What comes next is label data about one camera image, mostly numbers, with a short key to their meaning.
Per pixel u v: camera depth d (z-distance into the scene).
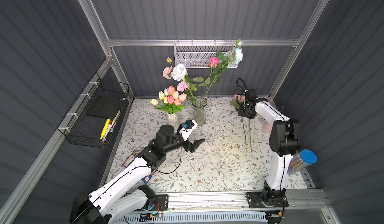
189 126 0.58
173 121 0.91
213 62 0.77
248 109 0.77
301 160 0.70
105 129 0.71
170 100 0.76
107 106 0.78
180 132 0.63
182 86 0.79
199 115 1.07
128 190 0.47
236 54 0.72
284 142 0.54
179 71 0.68
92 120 0.73
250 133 0.99
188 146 0.62
